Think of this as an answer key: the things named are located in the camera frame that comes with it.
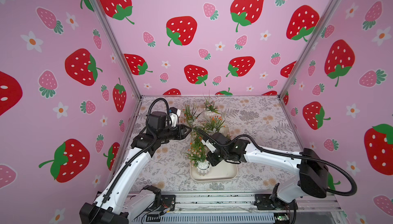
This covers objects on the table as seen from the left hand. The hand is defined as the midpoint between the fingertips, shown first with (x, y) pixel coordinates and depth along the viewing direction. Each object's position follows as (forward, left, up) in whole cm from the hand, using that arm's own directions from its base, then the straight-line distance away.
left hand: (190, 128), depth 73 cm
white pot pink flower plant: (+2, -2, -10) cm, 10 cm away
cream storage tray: (-12, -17, -24) cm, 32 cm away
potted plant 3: (+23, -10, -16) cm, 30 cm away
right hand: (-11, -7, -14) cm, 19 cm away
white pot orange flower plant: (+12, -13, -12) cm, 21 cm away
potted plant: (-10, -4, -8) cm, 13 cm away
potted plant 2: (+20, +2, -13) cm, 24 cm away
